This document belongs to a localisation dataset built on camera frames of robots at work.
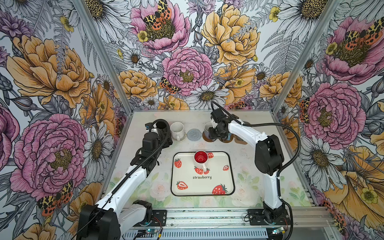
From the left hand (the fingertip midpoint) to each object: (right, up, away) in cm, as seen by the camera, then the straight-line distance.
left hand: (164, 138), depth 84 cm
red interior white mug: (+20, -13, +10) cm, 26 cm away
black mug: (-4, +5, +15) cm, 16 cm away
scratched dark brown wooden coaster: (+24, -2, +19) cm, 31 cm away
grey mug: (+51, +8, +16) cm, 54 cm away
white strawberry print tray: (+13, -24, +4) cm, 27 cm away
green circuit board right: (+56, -42, -12) cm, 71 cm away
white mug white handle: (+5, +4, +18) cm, 19 cm away
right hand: (+28, -2, +11) cm, 30 cm away
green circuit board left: (-6, -44, -12) cm, 46 cm away
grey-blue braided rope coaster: (+16, 0, +24) cm, 29 cm away
